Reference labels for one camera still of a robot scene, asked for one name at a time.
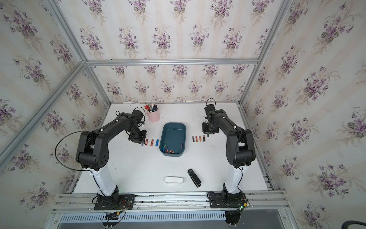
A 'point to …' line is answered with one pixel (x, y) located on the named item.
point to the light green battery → (208, 135)
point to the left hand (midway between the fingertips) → (145, 142)
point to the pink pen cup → (153, 117)
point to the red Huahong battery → (146, 141)
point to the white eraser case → (174, 180)
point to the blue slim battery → (142, 144)
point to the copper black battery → (204, 139)
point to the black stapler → (195, 179)
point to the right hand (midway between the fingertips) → (209, 132)
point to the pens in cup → (153, 108)
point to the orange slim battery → (196, 138)
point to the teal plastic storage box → (172, 139)
